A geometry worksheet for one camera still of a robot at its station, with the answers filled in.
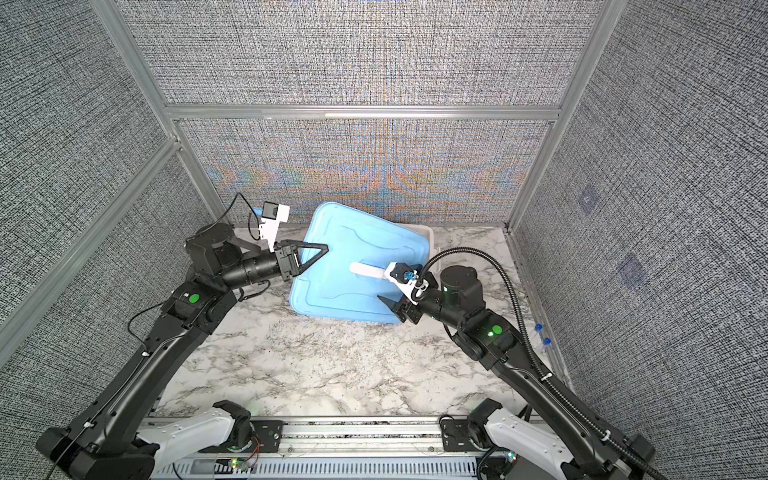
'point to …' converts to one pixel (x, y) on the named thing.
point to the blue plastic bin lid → (329, 287)
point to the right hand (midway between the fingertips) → (392, 276)
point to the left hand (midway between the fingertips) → (326, 250)
